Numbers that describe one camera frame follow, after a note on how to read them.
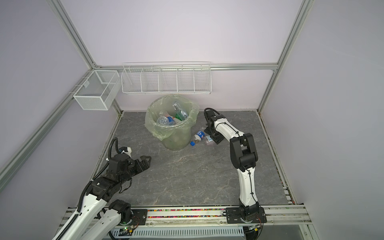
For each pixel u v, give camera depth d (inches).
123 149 26.5
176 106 34.2
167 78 38.9
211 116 32.2
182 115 37.6
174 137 34.2
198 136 39.3
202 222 29.0
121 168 22.4
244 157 22.2
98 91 37.9
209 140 37.8
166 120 31.0
